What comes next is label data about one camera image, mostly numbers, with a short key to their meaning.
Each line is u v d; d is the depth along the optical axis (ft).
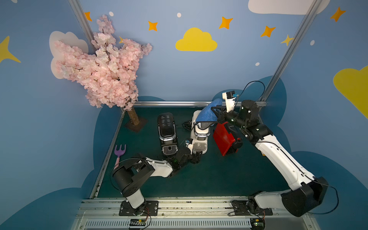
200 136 2.61
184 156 2.25
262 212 2.40
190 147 2.58
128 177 1.51
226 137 2.95
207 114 2.34
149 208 2.41
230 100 2.01
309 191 1.28
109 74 2.20
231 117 2.03
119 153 3.04
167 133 2.56
